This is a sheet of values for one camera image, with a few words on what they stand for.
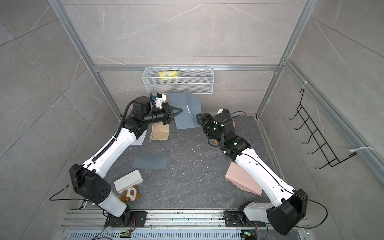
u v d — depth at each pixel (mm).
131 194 784
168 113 657
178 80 876
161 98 695
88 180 422
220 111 668
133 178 838
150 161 948
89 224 730
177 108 709
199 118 680
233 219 730
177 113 703
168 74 836
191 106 751
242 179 859
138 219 732
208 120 617
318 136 668
